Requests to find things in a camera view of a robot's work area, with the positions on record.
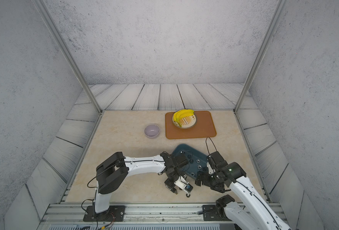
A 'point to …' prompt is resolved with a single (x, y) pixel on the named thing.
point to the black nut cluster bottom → (187, 196)
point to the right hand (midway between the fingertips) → (204, 184)
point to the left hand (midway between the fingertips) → (182, 187)
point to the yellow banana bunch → (180, 113)
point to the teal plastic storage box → (197, 161)
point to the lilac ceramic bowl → (152, 131)
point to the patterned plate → (187, 122)
